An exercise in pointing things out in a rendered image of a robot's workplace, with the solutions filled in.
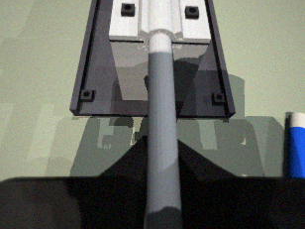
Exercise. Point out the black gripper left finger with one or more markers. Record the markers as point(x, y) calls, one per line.
point(115, 199)

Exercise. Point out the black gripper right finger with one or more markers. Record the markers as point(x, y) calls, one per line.
point(213, 198)

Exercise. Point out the grey cylindrical shaft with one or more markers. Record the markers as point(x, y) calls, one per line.
point(163, 184)

